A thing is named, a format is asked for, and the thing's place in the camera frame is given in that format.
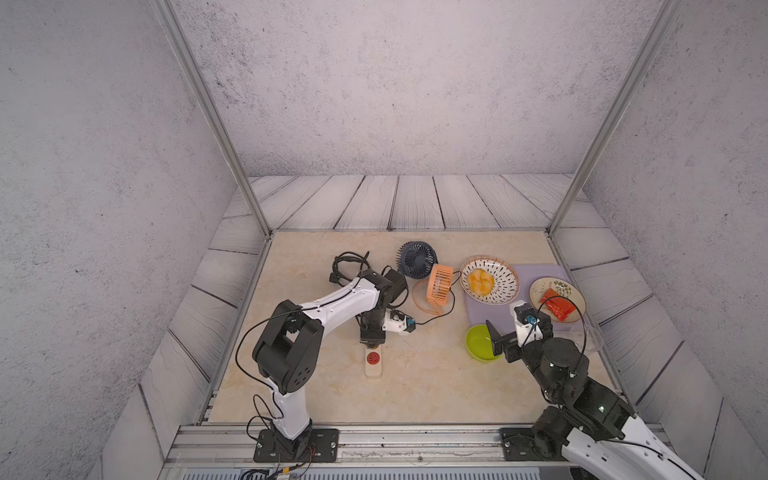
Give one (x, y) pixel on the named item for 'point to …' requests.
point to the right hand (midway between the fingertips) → (509, 315)
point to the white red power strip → (373, 362)
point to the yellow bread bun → (480, 282)
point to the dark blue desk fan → (416, 259)
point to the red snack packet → (560, 306)
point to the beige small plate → (565, 289)
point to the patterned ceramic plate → (506, 281)
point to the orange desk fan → (431, 295)
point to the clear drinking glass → (591, 339)
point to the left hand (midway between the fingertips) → (374, 335)
